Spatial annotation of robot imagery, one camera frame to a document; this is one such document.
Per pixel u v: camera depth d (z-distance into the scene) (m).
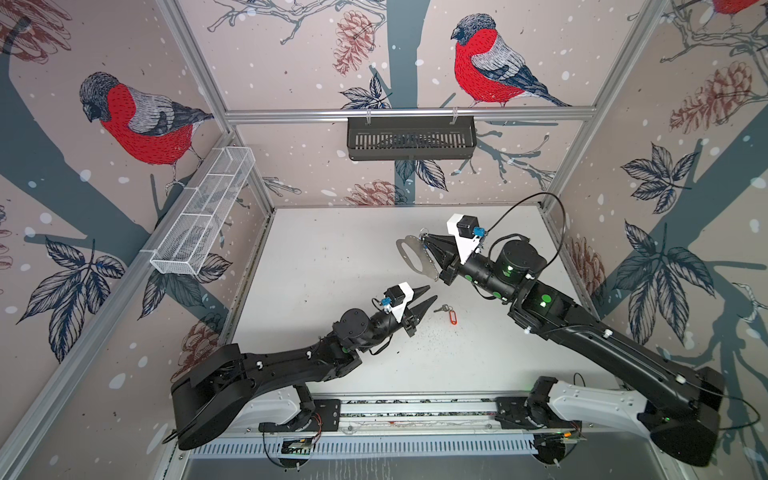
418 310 0.62
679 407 0.39
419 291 0.66
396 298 0.55
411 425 0.73
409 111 0.95
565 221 1.12
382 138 0.95
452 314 0.92
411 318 0.61
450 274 0.55
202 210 0.79
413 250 0.65
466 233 0.49
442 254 0.56
